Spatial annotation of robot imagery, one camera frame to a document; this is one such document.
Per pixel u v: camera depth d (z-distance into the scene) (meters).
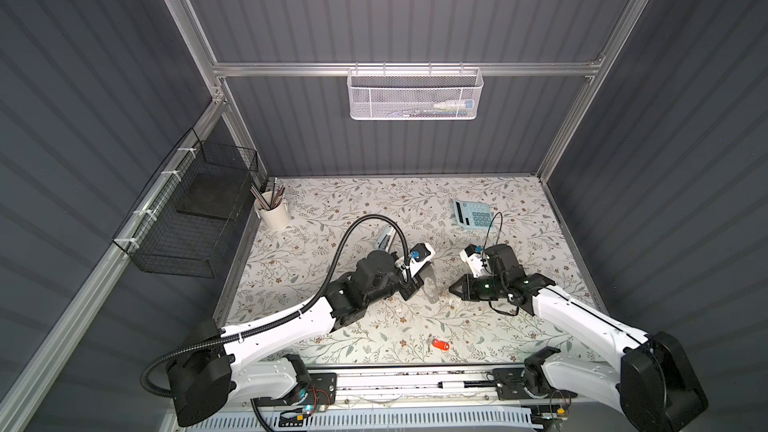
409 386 0.76
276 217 1.02
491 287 0.71
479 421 0.70
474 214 1.07
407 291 0.66
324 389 0.73
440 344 0.81
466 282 0.74
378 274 0.55
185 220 0.73
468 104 0.91
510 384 0.74
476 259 0.78
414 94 1.12
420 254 0.60
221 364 0.41
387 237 1.00
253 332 0.45
